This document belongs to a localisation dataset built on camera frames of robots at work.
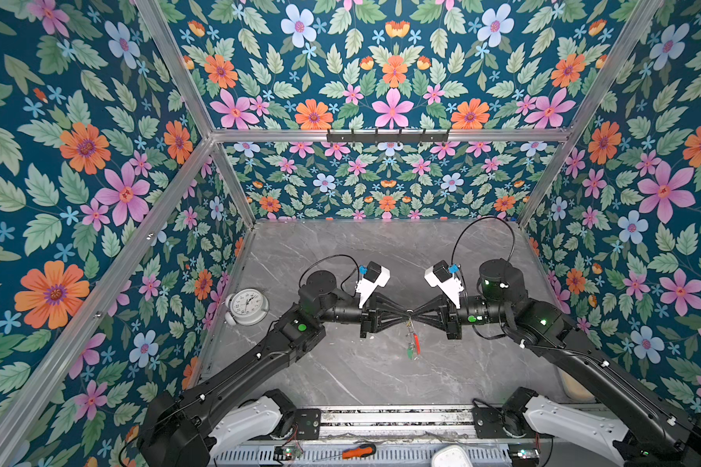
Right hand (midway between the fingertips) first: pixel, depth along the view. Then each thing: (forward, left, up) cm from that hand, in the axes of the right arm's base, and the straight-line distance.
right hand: (414, 313), depth 61 cm
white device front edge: (-23, -9, -28) cm, 37 cm away
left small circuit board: (-22, +30, -30) cm, 48 cm away
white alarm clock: (+16, +49, -25) cm, 58 cm away
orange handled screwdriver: (-22, +11, -28) cm, 37 cm away
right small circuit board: (-22, -29, -32) cm, 48 cm away
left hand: (-2, +2, +3) cm, 4 cm away
